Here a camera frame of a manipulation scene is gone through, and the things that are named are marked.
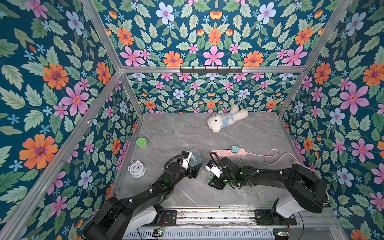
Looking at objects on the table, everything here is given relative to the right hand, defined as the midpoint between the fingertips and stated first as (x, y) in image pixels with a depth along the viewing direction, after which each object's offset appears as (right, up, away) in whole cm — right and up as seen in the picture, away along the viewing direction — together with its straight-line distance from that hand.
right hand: (212, 178), depth 84 cm
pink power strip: (+12, +12, +11) cm, 20 cm away
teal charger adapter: (+15, +16, +9) cm, 23 cm away
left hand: (-9, +11, -1) cm, 14 cm away
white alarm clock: (-45, +5, +3) cm, 45 cm away
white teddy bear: (+4, +33, +21) cm, 39 cm away
